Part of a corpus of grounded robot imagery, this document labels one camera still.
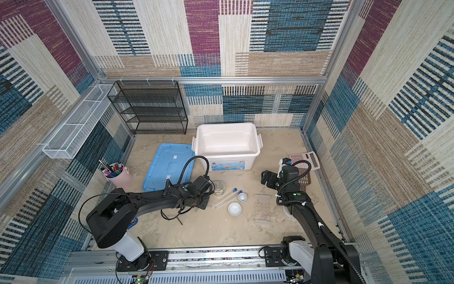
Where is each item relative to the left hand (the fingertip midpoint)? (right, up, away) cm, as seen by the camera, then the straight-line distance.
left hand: (205, 198), depth 90 cm
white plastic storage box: (+11, +26, +22) cm, 35 cm away
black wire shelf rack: (-36, +50, +20) cm, 65 cm away
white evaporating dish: (+15, -4, -4) cm, 16 cm away
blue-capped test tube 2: (+12, -1, +1) cm, 12 cm away
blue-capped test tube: (+14, +3, +4) cm, 15 cm away
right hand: (+31, +11, -3) cm, 33 cm away
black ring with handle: (-10, -3, -15) cm, 18 cm away
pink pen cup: (-42, +8, +2) cm, 42 cm away
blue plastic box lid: (-23, +16, +15) cm, 31 cm away
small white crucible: (+19, 0, 0) cm, 19 cm away
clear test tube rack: (+28, -7, -4) cm, 29 cm away
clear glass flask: (+8, +6, -2) cm, 10 cm away
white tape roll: (+32, +3, -27) cm, 42 cm away
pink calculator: (+58, +20, +13) cm, 63 cm away
